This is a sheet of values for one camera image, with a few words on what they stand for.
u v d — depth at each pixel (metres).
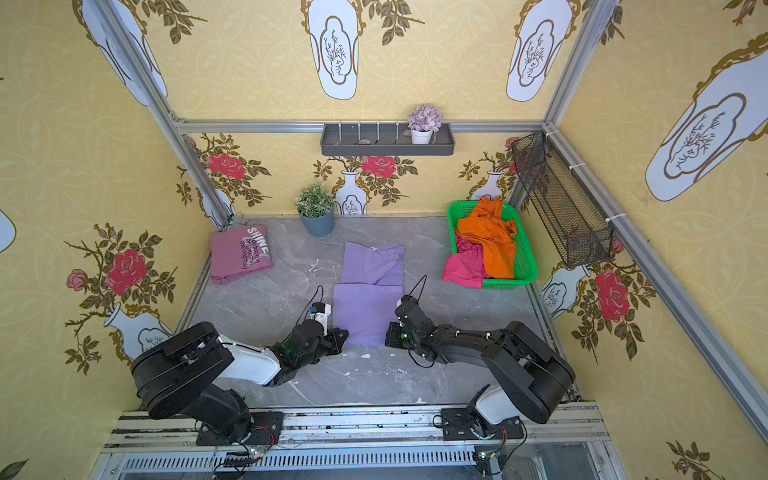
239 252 1.09
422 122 0.82
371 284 0.98
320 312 0.82
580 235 0.85
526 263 0.98
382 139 0.92
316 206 1.05
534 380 0.44
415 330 0.70
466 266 0.94
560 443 0.77
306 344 0.69
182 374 0.45
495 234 1.06
